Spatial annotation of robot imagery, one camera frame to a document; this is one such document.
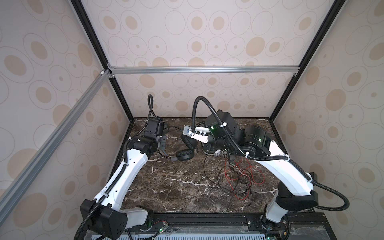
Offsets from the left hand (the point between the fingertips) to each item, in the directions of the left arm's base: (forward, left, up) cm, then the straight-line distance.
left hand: (162, 135), depth 77 cm
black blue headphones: (-8, -14, -4) cm, 16 cm away
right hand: (-8, -20, +15) cm, 26 cm away
